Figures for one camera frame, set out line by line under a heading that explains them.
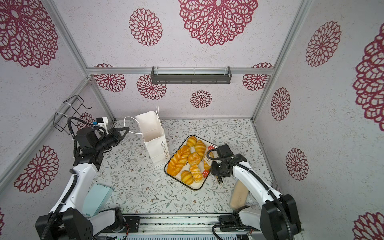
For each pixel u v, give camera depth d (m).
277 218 0.40
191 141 1.03
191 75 0.96
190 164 0.93
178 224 0.75
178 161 0.94
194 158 0.93
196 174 0.87
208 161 0.88
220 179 0.74
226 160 0.58
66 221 0.39
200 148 1.00
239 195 0.80
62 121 0.73
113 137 0.65
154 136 1.03
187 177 0.85
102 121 0.68
